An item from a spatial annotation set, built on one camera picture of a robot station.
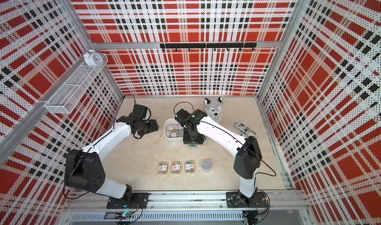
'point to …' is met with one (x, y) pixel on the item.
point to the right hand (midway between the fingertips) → (193, 142)
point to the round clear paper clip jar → (206, 166)
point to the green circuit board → (124, 215)
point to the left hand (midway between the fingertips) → (156, 128)
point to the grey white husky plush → (213, 109)
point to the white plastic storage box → (172, 136)
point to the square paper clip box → (189, 167)
